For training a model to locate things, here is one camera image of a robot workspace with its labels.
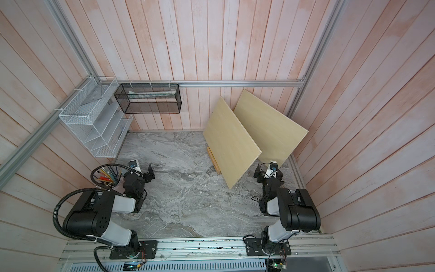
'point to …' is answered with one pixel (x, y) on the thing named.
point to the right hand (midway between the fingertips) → (267, 164)
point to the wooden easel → (213, 161)
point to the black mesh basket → (149, 98)
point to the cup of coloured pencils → (107, 176)
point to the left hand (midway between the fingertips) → (143, 167)
